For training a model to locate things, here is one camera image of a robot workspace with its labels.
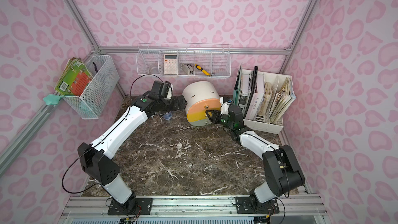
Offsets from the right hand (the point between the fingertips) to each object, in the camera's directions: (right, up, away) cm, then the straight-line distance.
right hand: (207, 111), depth 85 cm
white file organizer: (+32, +7, +4) cm, 33 cm away
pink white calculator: (-22, +29, +11) cm, 38 cm away
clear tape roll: (-33, +25, +11) cm, 43 cm away
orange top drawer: (-1, +4, +2) cm, 4 cm away
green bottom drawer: (-4, -7, +11) cm, 14 cm away
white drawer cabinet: (-7, +12, +10) cm, 17 cm away
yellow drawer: (-6, -3, +6) cm, 9 cm away
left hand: (-15, +6, -3) cm, 16 cm away
